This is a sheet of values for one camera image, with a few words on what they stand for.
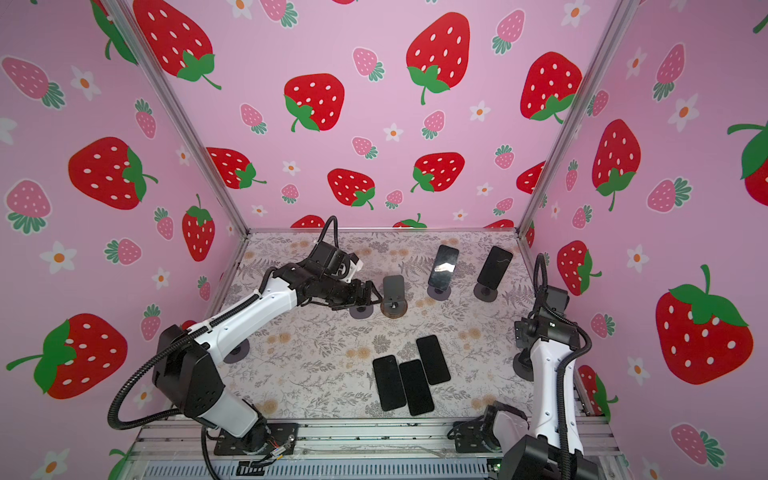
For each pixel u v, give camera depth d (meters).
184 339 0.43
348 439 0.75
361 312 0.98
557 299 0.61
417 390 0.80
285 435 0.75
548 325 0.54
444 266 0.95
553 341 0.51
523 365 0.82
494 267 0.95
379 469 0.70
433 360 0.86
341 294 0.71
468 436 0.74
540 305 0.59
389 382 0.85
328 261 0.65
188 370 0.43
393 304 0.97
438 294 1.01
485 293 1.04
